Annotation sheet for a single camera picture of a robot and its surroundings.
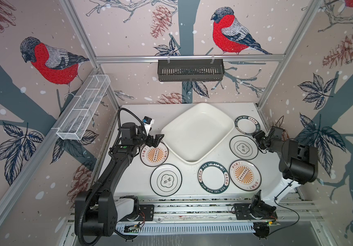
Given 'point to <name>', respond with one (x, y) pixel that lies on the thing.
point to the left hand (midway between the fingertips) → (155, 131)
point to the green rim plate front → (213, 177)
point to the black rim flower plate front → (165, 180)
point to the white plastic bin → (197, 131)
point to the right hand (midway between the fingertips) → (256, 136)
